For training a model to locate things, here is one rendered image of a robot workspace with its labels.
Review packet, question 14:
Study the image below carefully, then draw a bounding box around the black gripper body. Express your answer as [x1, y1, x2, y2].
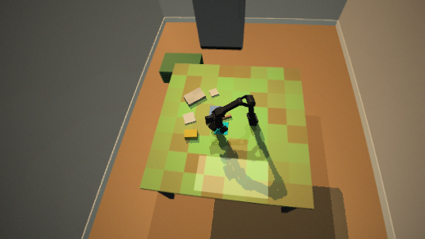
[214, 119, 228, 134]

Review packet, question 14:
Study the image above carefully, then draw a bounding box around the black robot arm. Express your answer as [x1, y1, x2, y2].
[205, 94, 258, 131]

